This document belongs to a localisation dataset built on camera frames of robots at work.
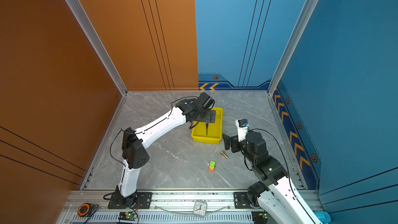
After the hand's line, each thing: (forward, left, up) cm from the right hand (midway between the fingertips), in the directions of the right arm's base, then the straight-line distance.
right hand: (230, 132), depth 73 cm
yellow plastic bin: (+13, +6, -19) cm, 24 cm away
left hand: (+13, +10, -3) cm, 17 cm away
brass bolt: (-2, +3, -20) cm, 20 cm away
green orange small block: (-10, +9, -19) cm, 23 cm away
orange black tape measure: (-28, +66, -18) cm, 74 cm away
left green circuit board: (-30, +48, -22) cm, 61 cm away
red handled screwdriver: (+17, +11, -20) cm, 28 cm away
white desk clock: (-28, +15, -20) cm, 37 cm away
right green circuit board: (-31, -12, -23) cm, 40 cm away
